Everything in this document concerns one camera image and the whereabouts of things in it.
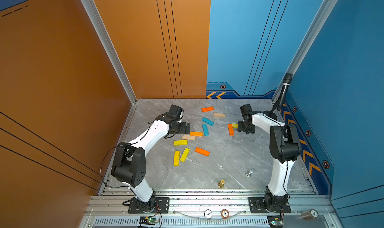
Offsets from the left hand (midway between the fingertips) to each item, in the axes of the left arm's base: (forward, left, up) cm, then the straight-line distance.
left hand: (184, 127), depth 91 cm
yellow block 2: (-15, +4, -10) cm, 19 cm away
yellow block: (+9, -34, -10) cm, 37 cm away
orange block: (+25, -16, -11) cm, 32 cm away
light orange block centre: (+1, -8, -9) cm, 12 cm away
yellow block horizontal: (-6, +3, -9) cm, 11 cm away
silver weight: (-25, -36, -8) cm, 45 cm away
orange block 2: (+6, -31, -11) cm, 34 cm away
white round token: (-43, -14, -10) cm, 46 cm away
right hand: (+6, -40, -10) cm, 42 cm away
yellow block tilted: (-14, -1, -10) cm, 17 cm away
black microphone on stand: (+22, -61, +21) cm, 68 cm away
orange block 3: (-11, -12, -10) cm, 19 cm away
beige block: (+18, -24, -10) cm, 31 cm away
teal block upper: (+12, -15, -10) cm, 22 cm away
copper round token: (-43, -22, -10) cm, 49 cm away
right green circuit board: (-45, -46, -13) cm, 66 cm away
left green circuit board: (-46, +15, -12) cm, 50 cm away
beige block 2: (-2, -2, -9) cm, 10 cm away
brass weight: (-30, -21, -8) cm, 37 cm away
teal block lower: (+5, -14, -11) cm, 18 cm away
